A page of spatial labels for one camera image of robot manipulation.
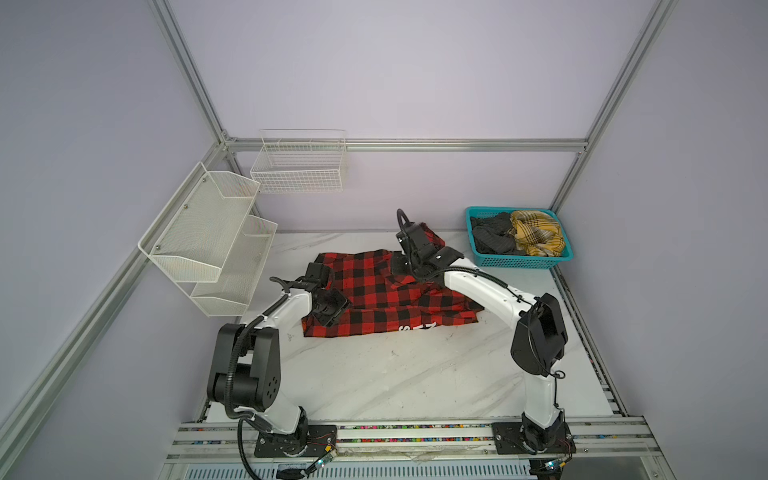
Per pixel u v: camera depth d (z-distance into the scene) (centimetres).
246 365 45
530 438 66
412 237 66
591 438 75
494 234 109
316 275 74
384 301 99
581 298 100
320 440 74
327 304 78
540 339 49
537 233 104
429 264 63
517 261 104
